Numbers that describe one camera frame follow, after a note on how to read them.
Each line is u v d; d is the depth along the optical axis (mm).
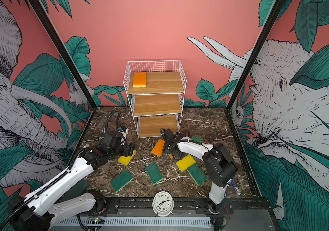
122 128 685
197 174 838
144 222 701
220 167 470
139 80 749
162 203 719
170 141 691
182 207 747
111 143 566
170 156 819
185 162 879
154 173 838
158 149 946
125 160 897
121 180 814
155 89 735
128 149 692
